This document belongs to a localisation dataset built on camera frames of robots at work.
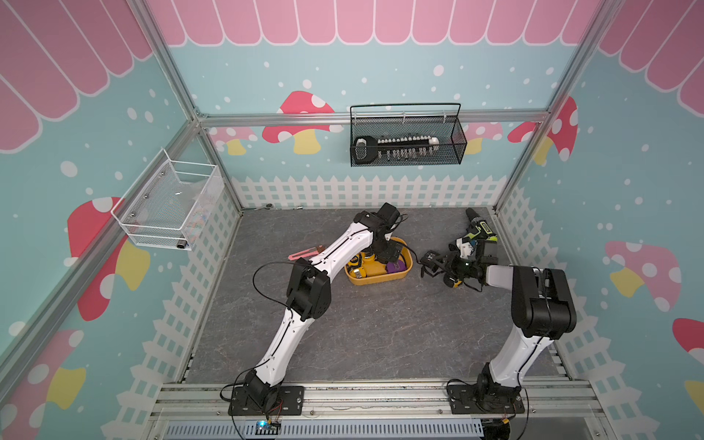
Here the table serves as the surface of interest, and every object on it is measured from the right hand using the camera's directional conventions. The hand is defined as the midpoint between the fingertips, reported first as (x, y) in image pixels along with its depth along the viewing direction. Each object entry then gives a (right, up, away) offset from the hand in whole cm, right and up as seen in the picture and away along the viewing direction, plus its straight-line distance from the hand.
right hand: (437, 260), depth 99 cm
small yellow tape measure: (-30, -3, +1) cm, 30 cm away
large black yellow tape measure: (+4, -7, -4) cm, 9 cm away
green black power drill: (+20, +12, +10) cm, 25 cm away
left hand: (-20, +2, -3) cm, 20 cm away
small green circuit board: (-53, -43, -26) cm, 73 cm away
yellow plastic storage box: (-22, -5, 0) cm, 22 cm away
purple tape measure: (-15, -2, +1) cm, 15 cm away
